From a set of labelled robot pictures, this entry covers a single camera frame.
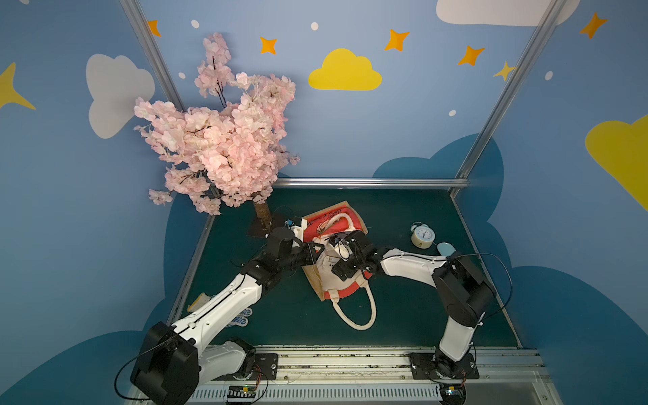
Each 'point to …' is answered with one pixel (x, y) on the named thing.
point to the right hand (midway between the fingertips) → (344, 258)
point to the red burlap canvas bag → (352, 295)
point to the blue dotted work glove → (242, 320)
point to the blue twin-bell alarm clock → (423, 235)
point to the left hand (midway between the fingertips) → (325, 244)
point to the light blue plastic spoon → (445, 249)
